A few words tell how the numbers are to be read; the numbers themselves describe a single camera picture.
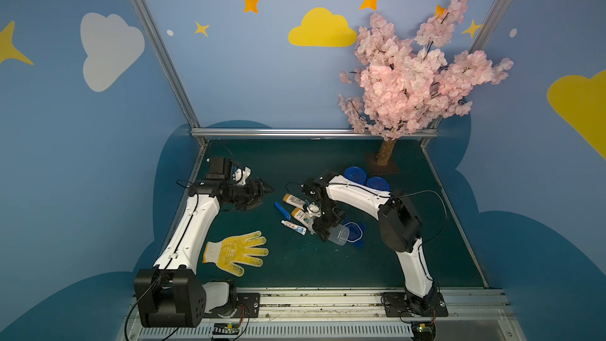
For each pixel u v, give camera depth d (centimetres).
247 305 75
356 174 94
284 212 95
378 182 89
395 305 75
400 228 53
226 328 72
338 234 78
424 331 73
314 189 69
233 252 85
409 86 68
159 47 85
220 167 63
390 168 113
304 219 92
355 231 91
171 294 39
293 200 98
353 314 74
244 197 69
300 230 90
